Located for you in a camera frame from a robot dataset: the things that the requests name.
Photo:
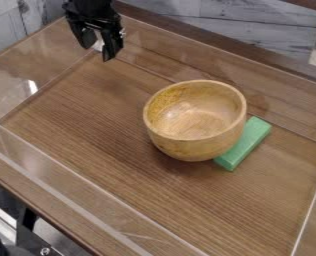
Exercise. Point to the clear acrylic tray wall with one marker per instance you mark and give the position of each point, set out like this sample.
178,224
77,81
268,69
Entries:
80,162

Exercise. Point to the clear acrylic corner bracket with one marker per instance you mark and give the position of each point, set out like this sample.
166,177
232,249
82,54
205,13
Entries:
98,45

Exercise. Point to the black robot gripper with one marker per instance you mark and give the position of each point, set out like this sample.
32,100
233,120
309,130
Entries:
88,13

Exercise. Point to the black table leg bracket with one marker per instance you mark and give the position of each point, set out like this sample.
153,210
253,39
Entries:
38,237

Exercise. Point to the green rectangular block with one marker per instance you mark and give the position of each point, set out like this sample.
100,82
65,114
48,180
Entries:
256,131

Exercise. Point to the brown wooden bowl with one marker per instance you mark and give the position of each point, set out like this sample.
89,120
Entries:
195,119

